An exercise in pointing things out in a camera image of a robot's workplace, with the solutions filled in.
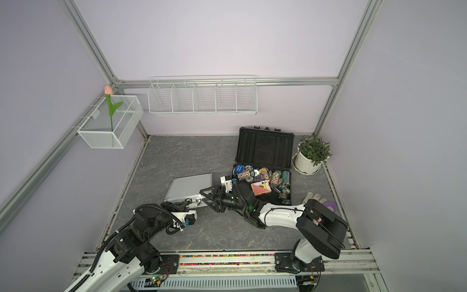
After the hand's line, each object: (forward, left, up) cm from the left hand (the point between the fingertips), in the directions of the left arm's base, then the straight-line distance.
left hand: (183, 200), depth 76 cm
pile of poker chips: (+12, -45, -10) cm, 48 cm away
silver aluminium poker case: (+16, +3, -19) cm, 25 cm away
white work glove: (+4, -64, -16) cm, 66 cm away
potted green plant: (+19, -61, +3) cm, 64 cm away
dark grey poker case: (+31, -41, -7) cm, 52 cm away
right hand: (-2, -8, +6) cm, 10 cm away
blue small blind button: (+20, -25, -9) cm, 33 cm away
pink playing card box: (+9, -35, -10) cm, 38 cm away
